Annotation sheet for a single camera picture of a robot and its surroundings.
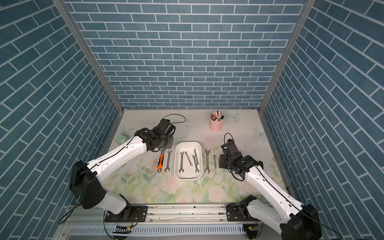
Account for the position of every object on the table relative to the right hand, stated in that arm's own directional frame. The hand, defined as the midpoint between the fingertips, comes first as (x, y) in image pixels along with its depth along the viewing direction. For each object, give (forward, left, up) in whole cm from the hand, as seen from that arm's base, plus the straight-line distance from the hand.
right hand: (224, 160), depth 82 cm
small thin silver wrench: (+5, +4, -11) cm, 13 cm away
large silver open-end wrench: (-1, +9, -11) cm, 14 cm away
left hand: (+6, +29, +6) cm, 30 cm away
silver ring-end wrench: (-3, +15, -10) cm, 18 cm away
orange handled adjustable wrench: (0, +38, -10) cm, 39 cm away
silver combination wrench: (+1, +33, -10) cm, 35 cm away
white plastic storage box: (+3, +21, -11) cm, 24 cm away
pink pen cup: (+29, +4, -5) cm, 30 cm away
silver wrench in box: (-2, +24, -10) cm, 26 cm away
